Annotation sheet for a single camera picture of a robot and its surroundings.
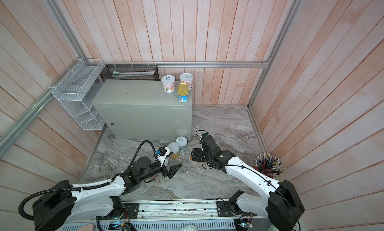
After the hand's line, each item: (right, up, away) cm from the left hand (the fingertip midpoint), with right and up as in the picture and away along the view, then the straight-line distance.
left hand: (176, 161), depth 76 cm
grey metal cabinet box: (-20, +28, +6) cm, 35 cm away
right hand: (+11, +3, +6) cm, 13 cm away
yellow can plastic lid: (-2, +5, +13) cm, 14 cm away
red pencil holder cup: (+48, -2, 0) cm, 49 cm away
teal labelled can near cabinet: (+2, +8, +16) cm, 18 cm away
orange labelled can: (+8, -1, +7) cm, 11 cm away
